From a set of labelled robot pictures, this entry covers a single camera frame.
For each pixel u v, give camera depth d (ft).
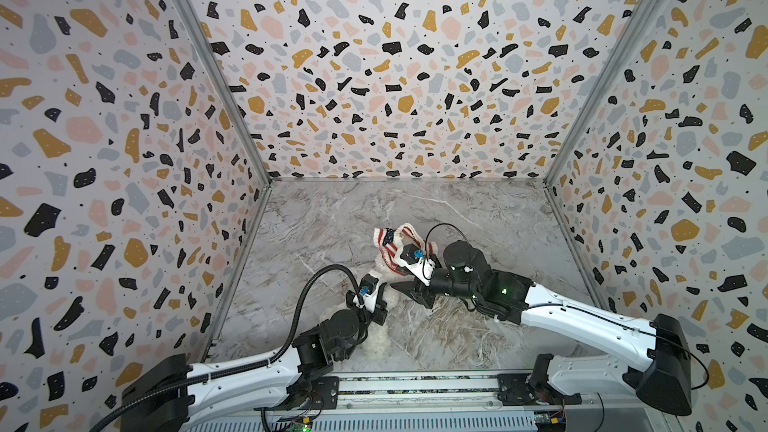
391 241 2.30
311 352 1.95
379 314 2.17
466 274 1.69
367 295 2.03
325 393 2.40
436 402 2.40
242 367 1.60
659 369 1.29
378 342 2.34
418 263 1.88
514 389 2.45
